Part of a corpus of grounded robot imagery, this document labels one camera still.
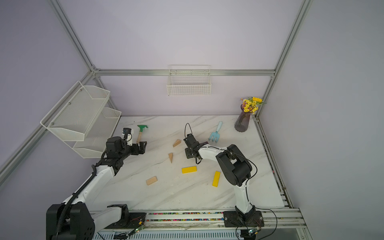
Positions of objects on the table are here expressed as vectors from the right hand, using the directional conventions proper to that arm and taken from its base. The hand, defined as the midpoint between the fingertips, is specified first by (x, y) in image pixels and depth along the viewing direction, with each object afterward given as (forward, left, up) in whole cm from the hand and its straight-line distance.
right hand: (192, 152), depth 100 cm
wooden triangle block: (+7, +11, +2) cm, 13 cm away
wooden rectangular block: (-19, +24, +2) cm, 31 cm away
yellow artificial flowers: (+19, -38, +26) cm, 50 cm away
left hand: (-3, +31, +16) cm, 35 cm away
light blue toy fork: (+15, -18, 0) cm, 23 cm away
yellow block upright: (-19, -14, +1) cm, 23 cm away
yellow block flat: (-13, +2, +2) cm, 13 cm away
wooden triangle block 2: (-3, +14, +3) cm, 15 cm away
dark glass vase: (+20, -36, +10) cm, 42 cm away
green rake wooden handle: (+21, +38, +4) cm, 44 cm away
